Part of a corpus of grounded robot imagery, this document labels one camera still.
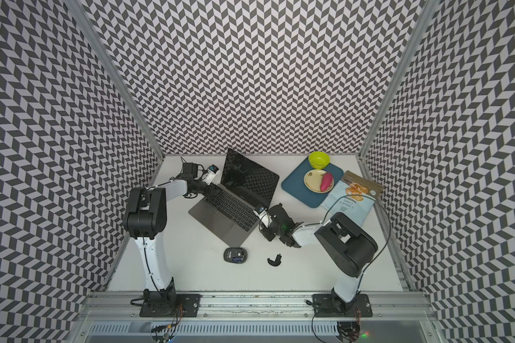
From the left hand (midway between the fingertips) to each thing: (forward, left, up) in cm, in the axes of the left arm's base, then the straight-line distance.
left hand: (218, 190), depth 105 cm
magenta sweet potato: (+1, -54, +4) cm, 54 cm away
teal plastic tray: (+4, -38, 0) cm, 38 cm away
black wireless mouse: (-33, -13, +2) cm, 35 cm away
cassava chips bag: (-6, -66, +1) cm, 66 cm away
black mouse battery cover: (-35, -28, -1) cm, 45 cm away
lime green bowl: (+18, -53, +2) cm, 55 cm away
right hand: (-19, -23, -1) cm, 30 cm away
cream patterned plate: (+4, -47, +2) cm, 47 cm away
